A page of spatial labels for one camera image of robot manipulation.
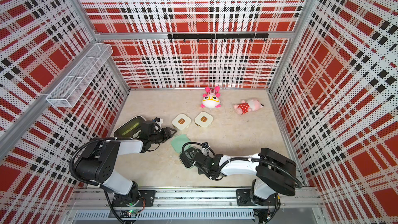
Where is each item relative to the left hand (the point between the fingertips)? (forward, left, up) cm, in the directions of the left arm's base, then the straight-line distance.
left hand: (176, 132), depth 94 cm
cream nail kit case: (+7, -2, 0) cm, 7 cm away
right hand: (-19, -18, -3) cm, 26 cm away
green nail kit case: (-4, -1, -5) cm, 6 cm away
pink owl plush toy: (+22, -22, +4) cm, 32 cm away
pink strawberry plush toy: (+20, -49, +2) cm, 53 cm away
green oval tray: (+1, +29, +3) cm, 29 cm away
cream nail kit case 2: (+10, -17, -1) cm, 19 cm away
